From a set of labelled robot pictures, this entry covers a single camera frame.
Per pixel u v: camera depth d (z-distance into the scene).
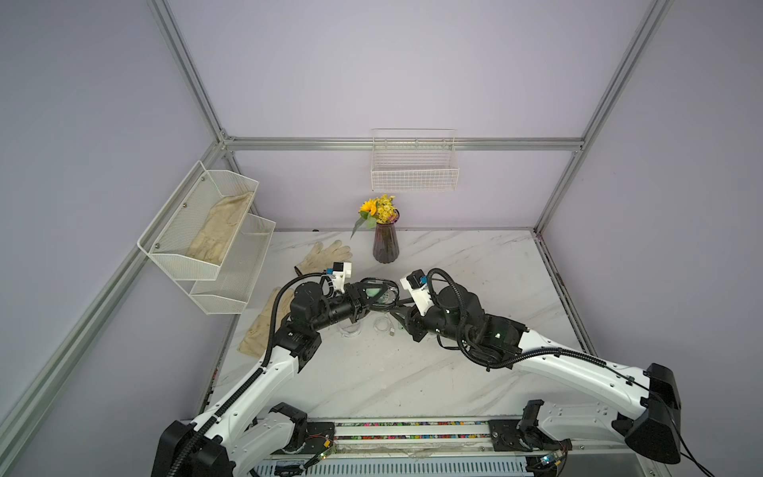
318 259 1.11
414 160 0.95
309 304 0.56
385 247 1.05
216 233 0.78
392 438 0.75
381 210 0.93
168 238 0.67
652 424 0.38
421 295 0.60
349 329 0.92
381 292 0.69
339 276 0.70
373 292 0.69
